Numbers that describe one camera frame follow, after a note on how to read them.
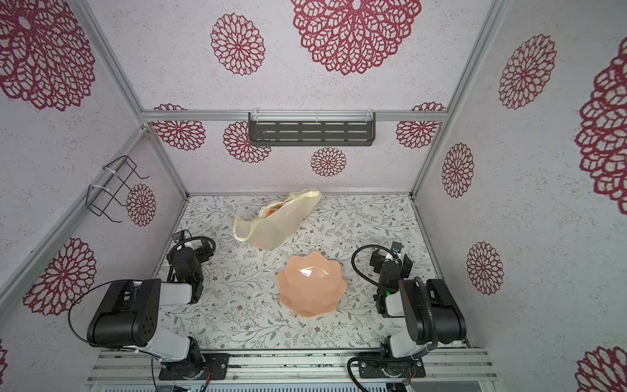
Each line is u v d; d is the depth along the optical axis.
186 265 0.70
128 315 0.46
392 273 0.71
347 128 0.95
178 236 0.76
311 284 0.91
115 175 0.78
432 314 0.43
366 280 0.73
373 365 0.73
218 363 0.74
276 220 0.85
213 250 0.80
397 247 0.78
